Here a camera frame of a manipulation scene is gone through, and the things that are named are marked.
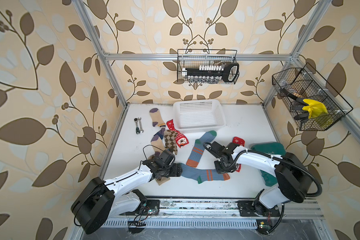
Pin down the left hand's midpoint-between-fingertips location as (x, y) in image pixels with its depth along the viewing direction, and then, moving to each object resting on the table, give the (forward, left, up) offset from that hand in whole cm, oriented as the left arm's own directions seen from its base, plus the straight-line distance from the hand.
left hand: (176, 169), depth 84 cm
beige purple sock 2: (+19, +13, -3) cm, 23 cm away
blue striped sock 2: (-3, -13, -2) cm, 14 cm away
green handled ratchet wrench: (+30, +29, -3) cm, 42 cm away
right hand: (0, -26, -1) cm, 26 cm away
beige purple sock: (+40, +17, -3) cm, 43 cm away
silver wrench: (+34, +28, -3) cm, 44 cm away
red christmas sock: (+22, -2, -2) cm, 22 cm away
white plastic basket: (+43, -11, -3) cm, 45 cm away
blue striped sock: (+15, -13, -3) cm, 20 cm away
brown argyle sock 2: (-5, +9, -3) cm, 11 cm away
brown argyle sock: (+22, +5, 0) cm, 23 cm away
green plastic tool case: (+13, -61, +1) cm, 62 cm away
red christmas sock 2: (+20, -43, -2) cm, 47 cm away
